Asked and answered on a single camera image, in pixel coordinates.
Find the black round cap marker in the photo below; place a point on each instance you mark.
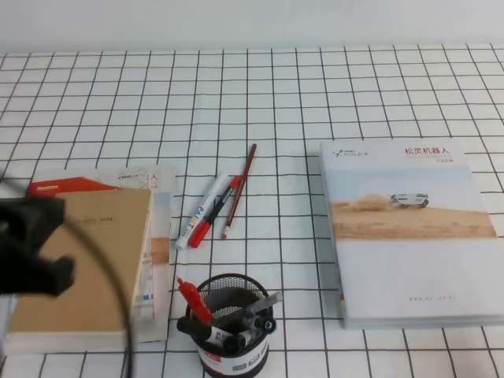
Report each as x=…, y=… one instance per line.
x=255, y=328

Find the black mesh pen holder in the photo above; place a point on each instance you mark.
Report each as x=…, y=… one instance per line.
x=230, y=319

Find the tan kraft notebook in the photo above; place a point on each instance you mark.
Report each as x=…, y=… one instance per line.
x=104, y=232

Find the red clip pen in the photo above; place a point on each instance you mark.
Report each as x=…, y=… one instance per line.
x=192, y=296

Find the dark red pencil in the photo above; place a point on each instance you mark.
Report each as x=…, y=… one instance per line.
x=238, y=192

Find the red and white booklet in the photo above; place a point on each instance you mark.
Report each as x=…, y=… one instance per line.
x=144, y=297

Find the black marker with label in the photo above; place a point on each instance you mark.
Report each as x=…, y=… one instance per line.
x=203, y=333

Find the grey transparent pen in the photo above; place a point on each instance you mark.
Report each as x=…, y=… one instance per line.
x=263, y=303

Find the red capped black pen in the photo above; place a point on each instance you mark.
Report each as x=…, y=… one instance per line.
x=205, y=225

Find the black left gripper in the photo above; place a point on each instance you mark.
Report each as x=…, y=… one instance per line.
x=25, y=222

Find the stack of Agilex brochures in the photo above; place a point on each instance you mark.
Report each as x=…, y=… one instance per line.
x=414, y=243

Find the white paint marker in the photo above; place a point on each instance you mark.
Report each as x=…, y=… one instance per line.
x=200, y=211

